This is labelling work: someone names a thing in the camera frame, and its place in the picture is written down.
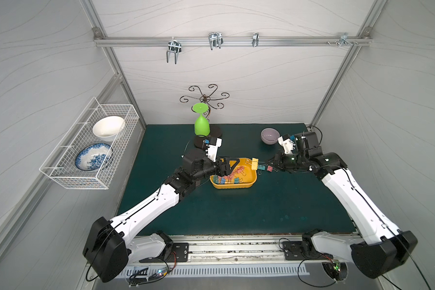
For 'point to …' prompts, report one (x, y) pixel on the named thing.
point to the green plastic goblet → (202, 126)
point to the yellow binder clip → (254, 165)
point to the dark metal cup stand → (215, 132)
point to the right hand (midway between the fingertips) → (266, 160)
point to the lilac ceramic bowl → (269, 136)
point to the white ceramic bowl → (107, 128)
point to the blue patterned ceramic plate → (91, 156)
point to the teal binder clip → (261, 167)
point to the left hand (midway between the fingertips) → (236, 160)
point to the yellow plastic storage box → (241, 175)
